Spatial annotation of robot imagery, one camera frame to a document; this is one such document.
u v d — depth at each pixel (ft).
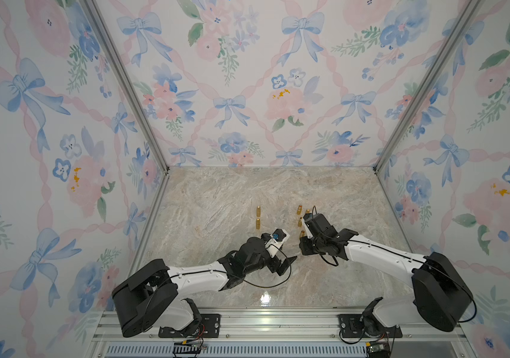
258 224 3.14
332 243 2.08
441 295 1.39
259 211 3.30
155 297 1.41
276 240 2.23
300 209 3.31
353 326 2.40
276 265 2.30
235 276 1.97
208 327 2.41
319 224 2.23
